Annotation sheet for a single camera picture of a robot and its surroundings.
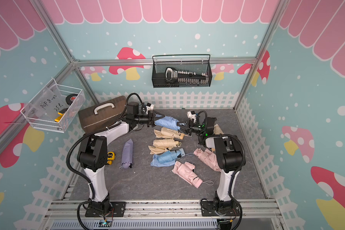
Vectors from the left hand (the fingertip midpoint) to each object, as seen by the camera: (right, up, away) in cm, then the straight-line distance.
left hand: (163, 120), depth 88 cm
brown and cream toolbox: (-39, +4, +2) cm, 40 cm away
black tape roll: (-51, +12, -8) cm, 53 cm away
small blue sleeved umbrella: (+3, -1, -4) cm, 5 cm away
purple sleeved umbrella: (-22, -24, 0) cm, 33 cm away
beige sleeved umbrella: (+3, -9, +12) cm, 16 cm away
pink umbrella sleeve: (+28, -23, -1) cm, 36 cm away
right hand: (+9, -3, -4) cm, 10 cm away
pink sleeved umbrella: (+13, -30, -4) cm, 33 cm away
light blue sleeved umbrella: (+2, -24, +2) cm, 24 cm away
